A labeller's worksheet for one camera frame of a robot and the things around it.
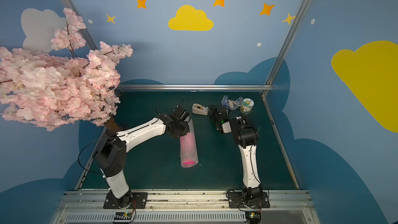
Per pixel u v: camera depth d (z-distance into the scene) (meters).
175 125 0.66
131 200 0.69
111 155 0.46
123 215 0.73
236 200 0.74
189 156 0.79
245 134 0.62
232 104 1.14
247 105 1.04
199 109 1.07
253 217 0.73
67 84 0.52
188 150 0.81
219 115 0.89
